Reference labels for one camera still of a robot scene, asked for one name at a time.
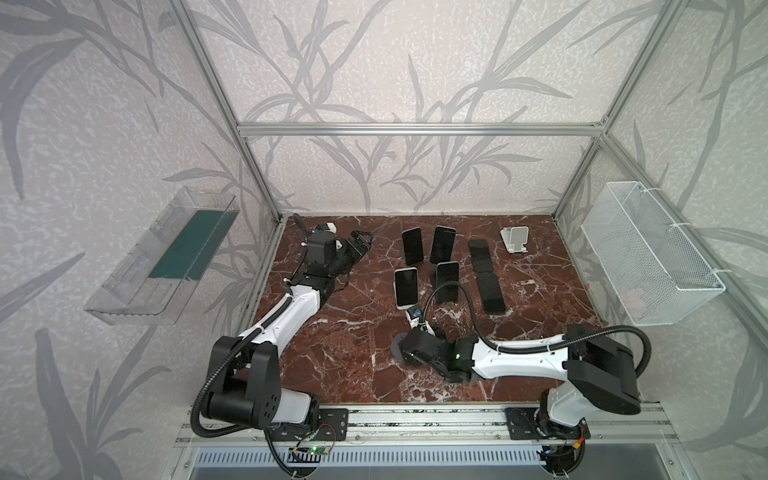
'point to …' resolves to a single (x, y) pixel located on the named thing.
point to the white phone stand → (515, 238)
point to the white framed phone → (406, 287)
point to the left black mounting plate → (332, 426)
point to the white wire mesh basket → (658, 275)
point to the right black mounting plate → (522, 425)
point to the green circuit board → (320, 449)
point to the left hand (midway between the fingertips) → (372, 233)
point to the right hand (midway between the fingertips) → (411, 330)
